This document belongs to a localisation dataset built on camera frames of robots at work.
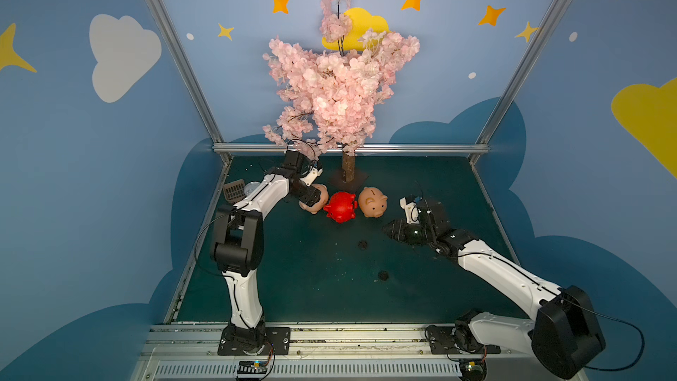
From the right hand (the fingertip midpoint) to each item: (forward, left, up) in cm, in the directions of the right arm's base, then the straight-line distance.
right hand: (389, 226), depth 83 cm
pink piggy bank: (+14, +23, -7) cm, 28 cm away
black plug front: (-11, +1, -13) cm, 17 cm away
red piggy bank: (+10, +16, -6) cm, 20 cm away
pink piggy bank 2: (+13, +5, -5) cm, 14 cm away
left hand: (+16, +29, -3) cm, 33 cm away
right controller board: (-35, -24, -17) cm, 46 cm away
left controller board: (-39, +38, -16) cm, 57 cm away
